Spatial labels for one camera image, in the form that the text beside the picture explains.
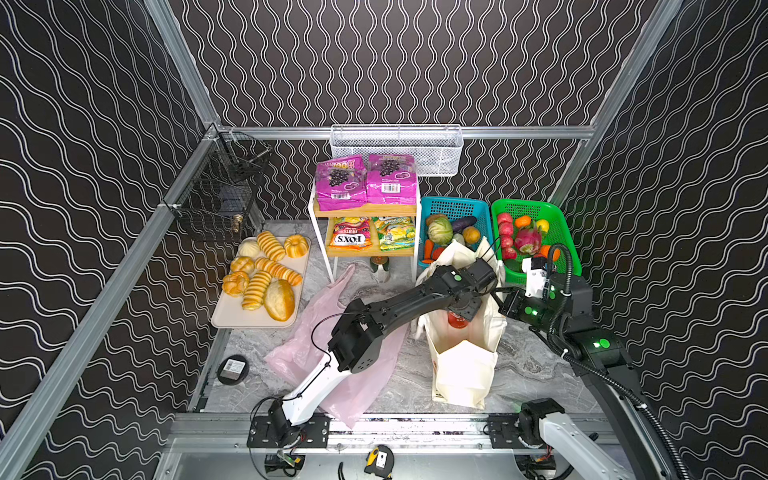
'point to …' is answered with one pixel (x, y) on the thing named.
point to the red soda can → (457, 321)
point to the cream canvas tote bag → (465, 360)
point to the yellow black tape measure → (380, 462)
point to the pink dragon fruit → (528, 241)
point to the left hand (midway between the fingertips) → (478, 311)
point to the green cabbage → (440, 229)
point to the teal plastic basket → (456, 208)
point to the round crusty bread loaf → (279, 299)
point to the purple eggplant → (460, 223)
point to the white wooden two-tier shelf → (322, 220)
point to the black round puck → (233, 369)
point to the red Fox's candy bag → (352, 233)
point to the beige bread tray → (230, 311)
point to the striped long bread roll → (255, 291)
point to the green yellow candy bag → (395, 232)
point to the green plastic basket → (544, 210)
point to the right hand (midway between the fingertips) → (493, 291)
